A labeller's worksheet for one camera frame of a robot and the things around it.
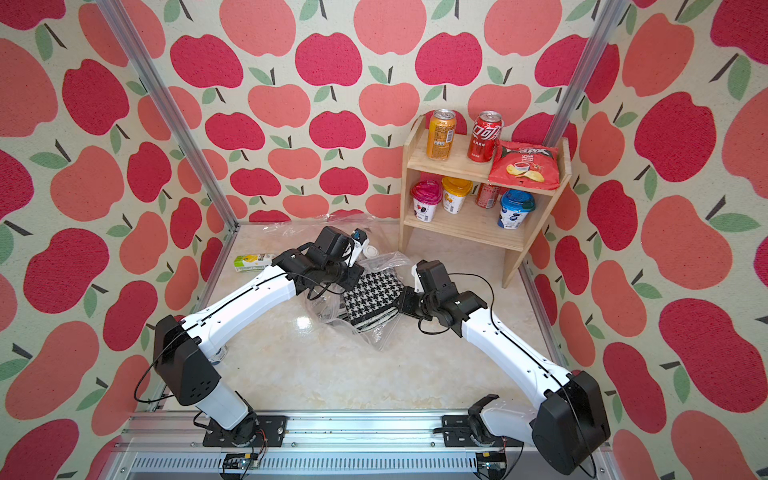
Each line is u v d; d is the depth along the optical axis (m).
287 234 1.18
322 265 0.60
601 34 0.72
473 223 0.95
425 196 0.86
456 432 0.73
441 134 0.71
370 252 0.91
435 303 0.60
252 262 1.04
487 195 0.93
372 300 0.82
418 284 0.65
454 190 0.88
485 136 0.70
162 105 0.85
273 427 0.75
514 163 0.71
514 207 0.84
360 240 0.72
